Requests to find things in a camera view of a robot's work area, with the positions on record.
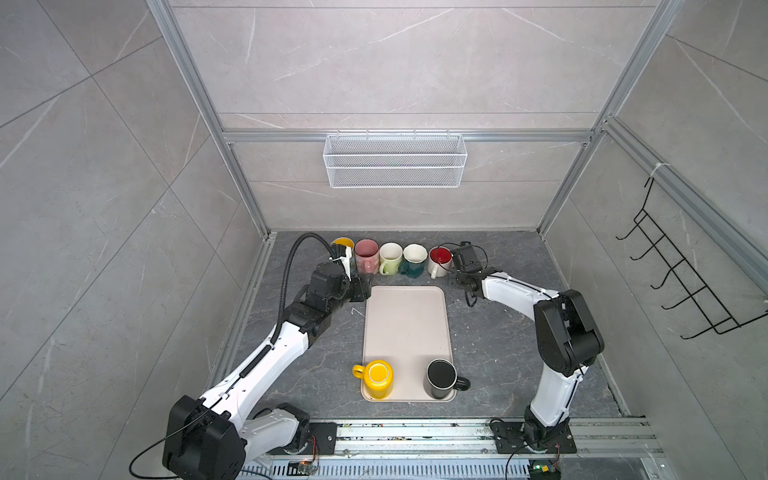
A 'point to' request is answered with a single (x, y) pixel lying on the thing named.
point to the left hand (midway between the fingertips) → (364, 269)
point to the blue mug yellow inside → (347, 242)
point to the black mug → (442, 378)
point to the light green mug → (390, 256)
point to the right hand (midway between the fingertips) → (458, 272)
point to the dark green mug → (414, 258)
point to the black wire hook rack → (718, 317)
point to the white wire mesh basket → (394, 161)
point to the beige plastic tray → (408, 326)
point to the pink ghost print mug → (367, 256)
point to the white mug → (439, 261)
